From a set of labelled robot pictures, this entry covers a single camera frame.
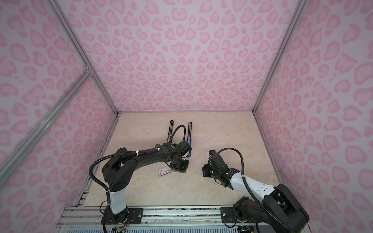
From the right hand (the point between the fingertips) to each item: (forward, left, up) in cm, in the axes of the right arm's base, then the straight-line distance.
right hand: (202, 168), depth 85 cm
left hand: (+1, +9, -2) cm, 9 cm away
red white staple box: (-1, +23, -3) cm, 23 cm away
